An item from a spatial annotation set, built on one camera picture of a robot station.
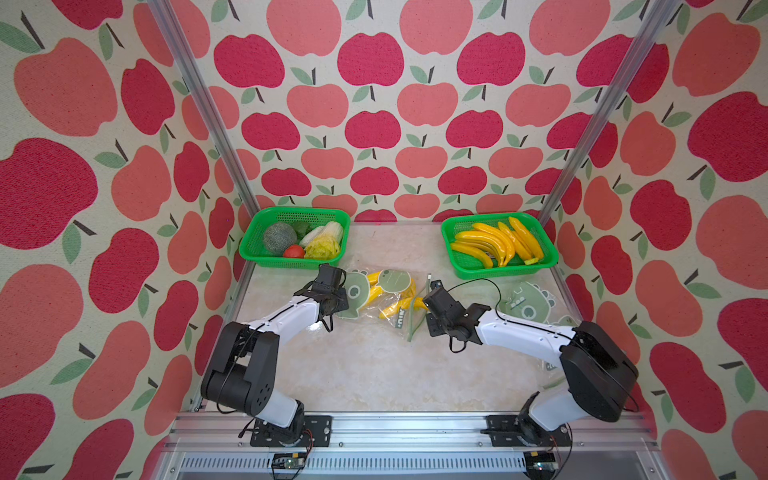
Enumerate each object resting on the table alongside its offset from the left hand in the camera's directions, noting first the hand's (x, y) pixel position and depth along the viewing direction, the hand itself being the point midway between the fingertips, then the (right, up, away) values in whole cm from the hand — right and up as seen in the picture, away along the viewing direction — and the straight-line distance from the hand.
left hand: (341, 302), depth 93 cm
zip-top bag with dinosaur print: (+63, +2, -1) cm, 63 cm away
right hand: (+30, -5, -4) cm, 31 cm away
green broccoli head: (-24, +21, +10) cm, 34 cm away
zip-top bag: (+17, +2, -5) cm, 18 cm away
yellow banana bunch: (+51, +19, +13) cm, 56 cm away
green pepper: (-18, +25, +21) cm, 37 cm away
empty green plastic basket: (+45, +11, +14) cm, 48 cm away
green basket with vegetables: (-34, +17, +14) cm, 41 cm away
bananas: (+21, +1, -3) cm, 21 cm away
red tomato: (-18, +16, +11) cm, 27 cm away
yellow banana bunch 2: (+65, +20, +14) cm, 70 cm away
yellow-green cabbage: (-7, +19, +8) cm, 22 cm away
